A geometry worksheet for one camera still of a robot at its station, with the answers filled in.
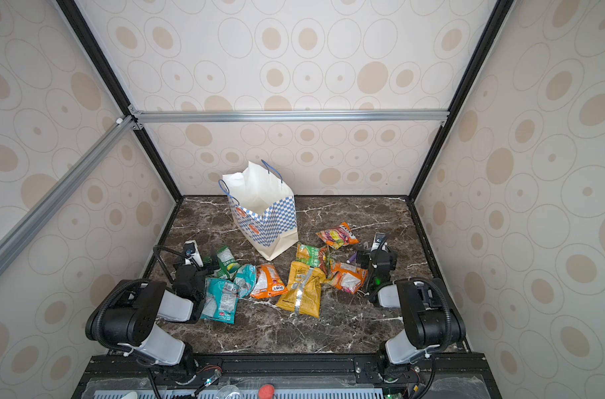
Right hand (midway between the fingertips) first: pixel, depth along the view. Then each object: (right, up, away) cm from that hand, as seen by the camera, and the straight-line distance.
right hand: (387, 248), depth 93 cm
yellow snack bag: (-32, -14, -9) cm, 36 cm away
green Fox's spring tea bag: (-60, -6, +1) cm, 61 cm away
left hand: (-67, +1, -4) cm, 67 cm away
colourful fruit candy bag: (-18, +4, +7) cm, 19 cm away
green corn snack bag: (-30, -3, +4) cm, 30 cm away
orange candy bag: (-16, -10, -3) cm, 19 cm away
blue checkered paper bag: (-45, +15, -11) cm, 48 cm away
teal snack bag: (-52, -10, -8) cm, 53 cm away
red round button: (-41, -36, -25) cm, 60 cm away
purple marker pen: (-11, -4, +7) cm, 14 cm away
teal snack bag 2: (-59, -16, -9) cm, 62 cm away
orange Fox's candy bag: (-43, -11, -7) cm, 46 cm away
